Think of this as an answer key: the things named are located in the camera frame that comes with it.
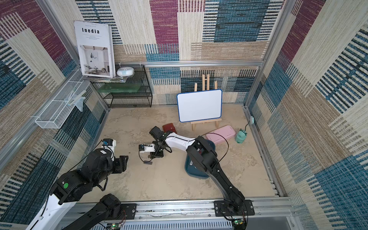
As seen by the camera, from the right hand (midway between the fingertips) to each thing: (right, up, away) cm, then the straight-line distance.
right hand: (152, 153), depth 95 cm
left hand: (-8, +4, -26) cm, 28 cm away
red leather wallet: (+10, +16, +10) cm, 22 cm away
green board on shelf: (-21, +42, -1) cm, 47 cm away
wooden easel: (+28, +43, -4) cm, 51 cm away
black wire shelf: (-14, +39, +25) cm, 48 cm away
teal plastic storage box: (+27, -8, -7) cm, 29 cm away
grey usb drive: (-1, -5, -5) cm, 7 cm away
